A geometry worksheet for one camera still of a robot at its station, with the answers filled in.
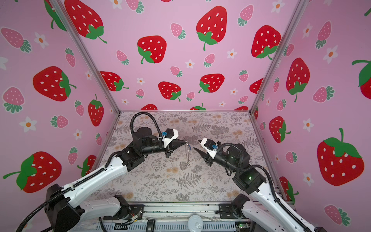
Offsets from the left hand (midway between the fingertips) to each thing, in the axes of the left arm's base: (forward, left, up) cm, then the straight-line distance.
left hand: (185, 141), depth 66 cm
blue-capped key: (-1, -2, -3) cm, 4 cm away
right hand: (-2, -6, +1) cm, 6 cm away
